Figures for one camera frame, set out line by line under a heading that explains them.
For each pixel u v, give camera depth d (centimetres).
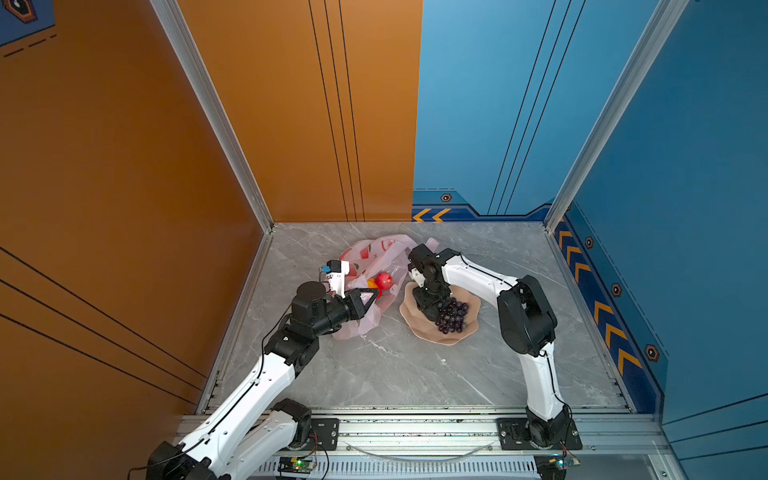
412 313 92
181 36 73
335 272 67
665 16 70
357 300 65
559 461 70
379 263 84
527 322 54
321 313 59
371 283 96
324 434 74
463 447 72
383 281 96
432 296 84
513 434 72
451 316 88
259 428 57
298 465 71
